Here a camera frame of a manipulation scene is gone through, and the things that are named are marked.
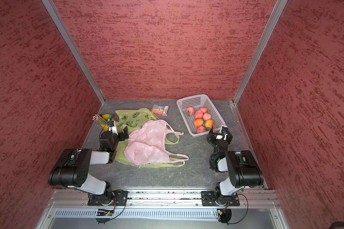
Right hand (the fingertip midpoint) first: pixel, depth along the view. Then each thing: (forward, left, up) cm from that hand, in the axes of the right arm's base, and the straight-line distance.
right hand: (219, 129), depth 90 cm
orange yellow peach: (+9, +4, -5) cm, 11 cm away
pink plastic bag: (-8, +46, -4) cm, 47 cm away
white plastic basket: (+31, +10, -6) cm, 33 cm away
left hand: (+4, +66, -2) cm, 66 cm away
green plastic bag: (+12, +63, -3) cm, 65 cm away
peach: (+21, +16, -5) cm, 27 cm away
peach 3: (+4, +11, -6) cm, 13 cm away
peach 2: (+18, +10, -6) cm, 21 cm away
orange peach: (+10, +12, -5) cm, 16 cm away
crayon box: (+27, +40, -9) cm, 49 cm away
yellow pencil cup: (+7, +76, +4) cm, 76 cm away
